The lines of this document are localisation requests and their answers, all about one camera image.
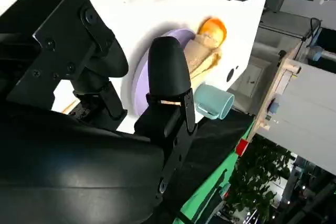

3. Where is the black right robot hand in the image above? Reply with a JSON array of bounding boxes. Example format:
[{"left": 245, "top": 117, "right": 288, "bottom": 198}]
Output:
[{"left": 0, "top": 0, "right": 198, "bottom": 224}]

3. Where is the beige towel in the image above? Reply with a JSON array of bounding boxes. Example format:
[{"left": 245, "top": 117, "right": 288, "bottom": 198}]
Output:
[{"left": 183, "top": 33, "right": 224, "bottom": 89}]

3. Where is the orange and white bread roll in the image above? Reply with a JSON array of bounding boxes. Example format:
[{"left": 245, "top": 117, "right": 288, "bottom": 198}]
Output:
[{"left": 196, "top": 17, "right": 228, "bottom": 49}]

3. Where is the white low cabinet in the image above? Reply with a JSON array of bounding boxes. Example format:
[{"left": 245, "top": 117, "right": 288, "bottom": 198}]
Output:
[{"left": 230, "top": 55, "right": 279, "bottom": 116}]

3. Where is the blue container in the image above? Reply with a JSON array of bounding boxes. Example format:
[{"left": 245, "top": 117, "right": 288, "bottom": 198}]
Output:
[{"left": 309, "top": 45, "right": 324, "bottom": 61}]

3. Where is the lilac plate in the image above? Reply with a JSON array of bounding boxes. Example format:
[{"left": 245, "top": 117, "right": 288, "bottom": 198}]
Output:
[{"left": 131, "top": 27, "right": 196, "bottom": 116}]

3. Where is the pale green mug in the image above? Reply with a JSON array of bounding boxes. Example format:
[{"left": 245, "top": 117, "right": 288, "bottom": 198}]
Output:
[{"left": 194, "top": 83, "right": 235, "bottom": 121}]

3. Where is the green cloth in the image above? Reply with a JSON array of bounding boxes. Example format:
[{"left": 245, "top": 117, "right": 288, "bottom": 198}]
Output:
[{"left": 180, "top": 119, "right": 256, "bottom": 224}]

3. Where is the black cloth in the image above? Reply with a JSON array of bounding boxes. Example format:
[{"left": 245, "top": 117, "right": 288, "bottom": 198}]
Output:
[{"left": 181, "top": 110, "right": 254, "bottom": 210}]

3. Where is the large grey cabinet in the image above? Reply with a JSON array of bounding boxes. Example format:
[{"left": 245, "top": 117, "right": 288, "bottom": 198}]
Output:
[{"left": 259, "top": 62, "right": 336, "bottom": 176}]

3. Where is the red tag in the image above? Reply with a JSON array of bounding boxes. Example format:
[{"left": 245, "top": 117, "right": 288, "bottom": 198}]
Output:
[{"left": 235, "top": 140, "right": 250, "bottom": 157}]

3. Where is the green leafy plant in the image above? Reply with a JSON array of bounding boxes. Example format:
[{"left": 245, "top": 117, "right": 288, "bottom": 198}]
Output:
[{"left": 227, "top": 138, "right": 292, "bottom": 223}]

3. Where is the wooden frame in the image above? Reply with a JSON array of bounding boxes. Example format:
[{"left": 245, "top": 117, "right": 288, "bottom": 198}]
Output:
[{"left": 247, "top": 50, "right": 302, "bottom": 142}]

